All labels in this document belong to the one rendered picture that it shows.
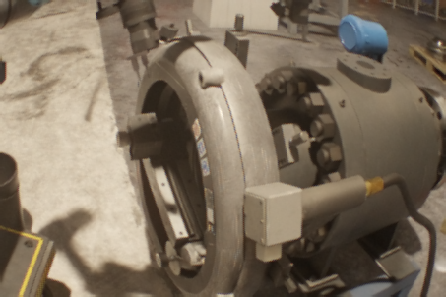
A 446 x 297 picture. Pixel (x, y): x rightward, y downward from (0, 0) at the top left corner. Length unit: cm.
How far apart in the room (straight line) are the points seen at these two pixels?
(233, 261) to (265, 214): 19
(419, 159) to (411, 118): 14
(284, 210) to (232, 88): 29
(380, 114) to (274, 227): 59
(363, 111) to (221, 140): 48
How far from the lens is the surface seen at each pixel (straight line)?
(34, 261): 155
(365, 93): 146
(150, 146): 141
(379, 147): 140
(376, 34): 180
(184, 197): 143
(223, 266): 114
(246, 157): 106
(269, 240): 99
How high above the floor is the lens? 135
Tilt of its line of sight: 28 degrees down
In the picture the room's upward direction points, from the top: 5 degrees clockwise
